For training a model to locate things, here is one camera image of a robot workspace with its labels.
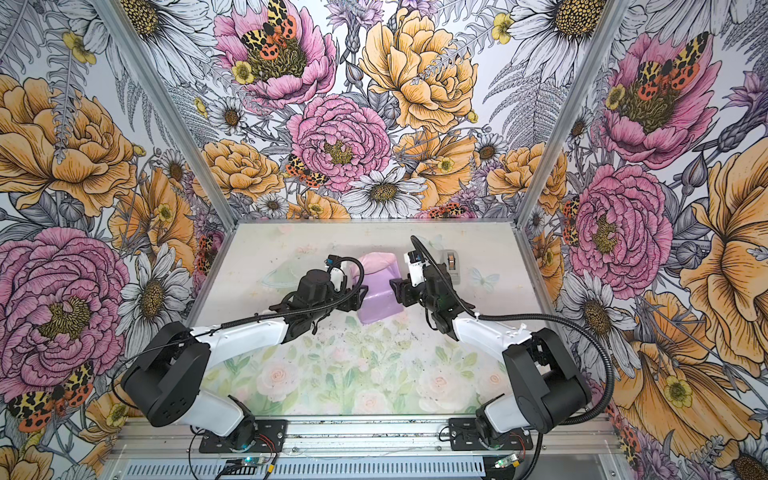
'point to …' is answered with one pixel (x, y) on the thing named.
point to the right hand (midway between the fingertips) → (400, 286)
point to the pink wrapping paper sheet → (380, 301)
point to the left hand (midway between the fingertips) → (354, 293)
